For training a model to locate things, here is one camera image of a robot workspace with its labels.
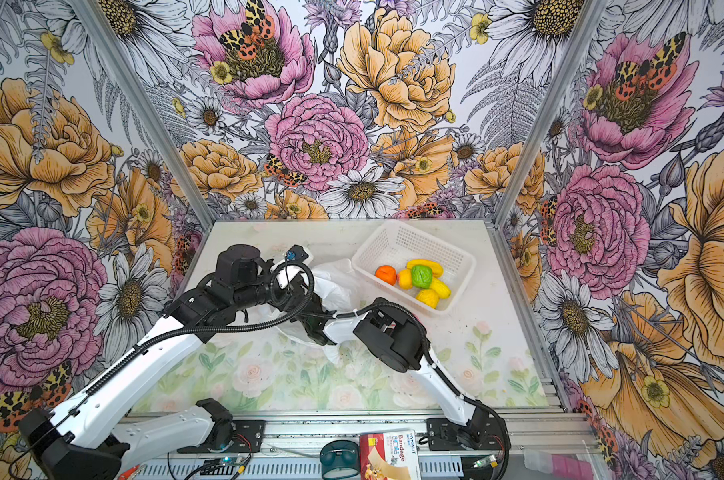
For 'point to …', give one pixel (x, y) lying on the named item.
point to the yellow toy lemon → (429, 297)
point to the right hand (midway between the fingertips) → (296, 301)
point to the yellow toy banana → (437, 269)
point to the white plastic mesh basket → (457, 264)
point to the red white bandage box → (391, 455)
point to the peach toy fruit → (405, 278)
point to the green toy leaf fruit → (421, 276)
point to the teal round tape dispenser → (339, 459)
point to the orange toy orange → (386, 273)
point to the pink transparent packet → (559, 466)
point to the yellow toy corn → (440, 288)
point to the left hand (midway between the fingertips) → (304, 282)
